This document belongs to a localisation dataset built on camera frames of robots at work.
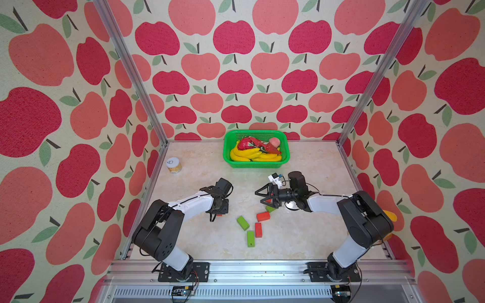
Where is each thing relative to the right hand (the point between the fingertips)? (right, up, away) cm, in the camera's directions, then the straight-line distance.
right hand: (258, 201), depth 84 cm
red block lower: (0, -14, 0) cm, 14 cm away
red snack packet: (-2, +28, +23) cm, 37 cm away
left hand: (-17, -7, +7) cm, 19 cm away
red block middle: (+3, -9, +5) cm, 10 cm away
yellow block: (-18, -6, -2) cm, 19 cm away
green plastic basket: (-14, +33, +32) cm, 48 cm away
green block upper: (+6, -5, +5) cm, 9 cm away
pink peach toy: (+13, +30, +27) cm, 42 cm away
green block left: (-7, -11, +2) cm, 13 cm away
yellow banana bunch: (-1, +21, +20) cm, 29 cm away
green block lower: (-4, -17, -2) cm, 17 cm away
